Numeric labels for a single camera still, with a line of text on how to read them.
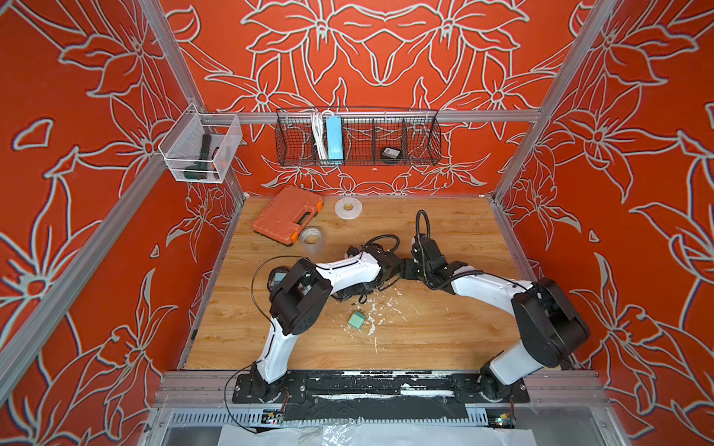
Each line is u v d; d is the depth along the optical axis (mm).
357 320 835
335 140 896
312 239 1062
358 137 976
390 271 681
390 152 954
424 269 697
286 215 1070
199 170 787
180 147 795
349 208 1151
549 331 444
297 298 517
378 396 727
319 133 893
